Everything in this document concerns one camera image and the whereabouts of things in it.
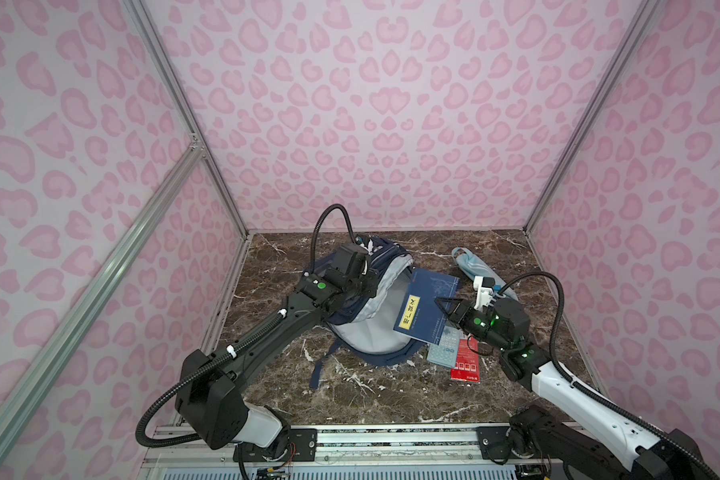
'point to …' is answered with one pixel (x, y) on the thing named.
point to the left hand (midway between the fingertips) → (375, 269)
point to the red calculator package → (468, 361)
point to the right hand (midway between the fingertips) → (435, 301)
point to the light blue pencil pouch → (474, 267)
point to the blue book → (420, 315)
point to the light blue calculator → (446, 352)
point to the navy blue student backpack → (377, 328)
